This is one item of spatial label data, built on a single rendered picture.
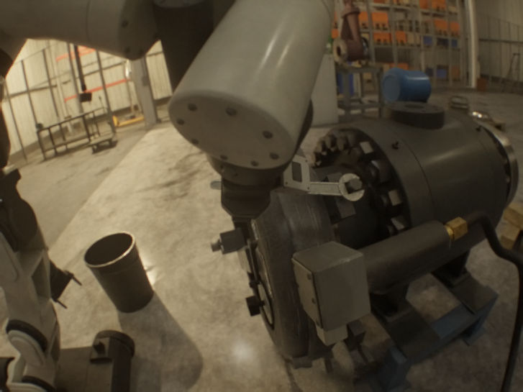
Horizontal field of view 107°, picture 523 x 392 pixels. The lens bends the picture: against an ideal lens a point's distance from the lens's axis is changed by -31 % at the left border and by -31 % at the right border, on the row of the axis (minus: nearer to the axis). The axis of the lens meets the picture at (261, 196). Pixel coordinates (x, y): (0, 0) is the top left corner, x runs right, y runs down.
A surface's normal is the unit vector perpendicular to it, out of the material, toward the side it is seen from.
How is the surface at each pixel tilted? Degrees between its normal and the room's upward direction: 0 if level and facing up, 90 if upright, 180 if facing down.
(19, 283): 90
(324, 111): 90
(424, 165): 42
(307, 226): 55
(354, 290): 68
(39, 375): 90
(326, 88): 90
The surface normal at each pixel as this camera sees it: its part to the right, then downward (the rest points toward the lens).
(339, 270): 0.20, 0.04
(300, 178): 0.60, -0.22
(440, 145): 0.04, -0.52
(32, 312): 0.26, 0.41
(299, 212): 0.11, -0.25
